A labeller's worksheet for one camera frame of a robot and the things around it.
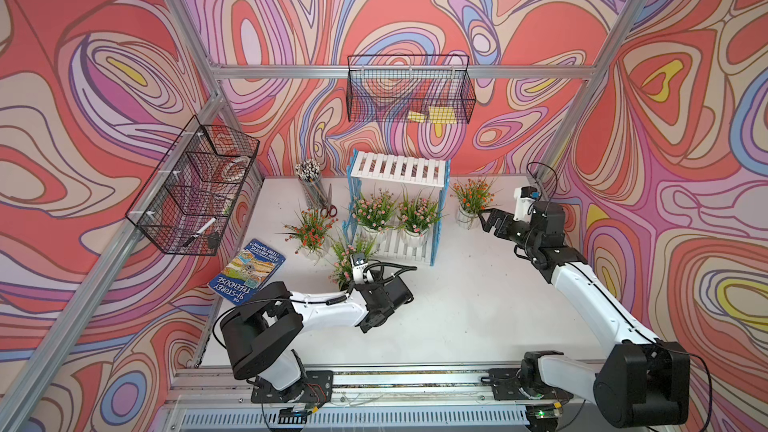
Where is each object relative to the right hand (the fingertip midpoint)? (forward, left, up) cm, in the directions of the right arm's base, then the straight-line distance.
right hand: (491, 221), depth 83 cm
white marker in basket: (-6, +76, +9) cm, 77 cm away
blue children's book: (-5, +74, -14) cm, 75 cm away
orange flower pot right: (+12, +2, -3) cm, 12 cm away
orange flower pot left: (+1, +52, -3) cm, 52 cm away
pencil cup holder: (+22, +55, +1) cm, 59 cm away
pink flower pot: (-13, +42, -4) cm, 44 cm away
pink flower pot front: (+6, +34, -2) cm, 34 cm away
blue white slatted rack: (+13, +24, +9) cm, 29 cm away
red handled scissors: (+21, +51, -17) cm, 57 cm away
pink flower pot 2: (+5, +21, -2) cm, 21 cm away
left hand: (-10, +36, -13) cm, 40 cm away
